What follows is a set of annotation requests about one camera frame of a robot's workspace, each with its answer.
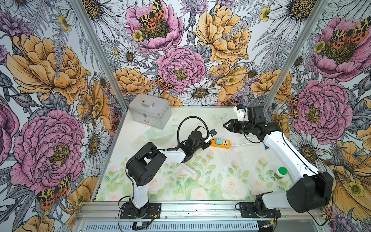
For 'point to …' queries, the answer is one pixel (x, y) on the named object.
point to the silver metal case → (153, 111)
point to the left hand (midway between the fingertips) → (208, 135)
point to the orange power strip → (226, 143)
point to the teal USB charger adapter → (219, 141)
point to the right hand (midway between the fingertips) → (225, 128)
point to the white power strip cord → (250, 142)
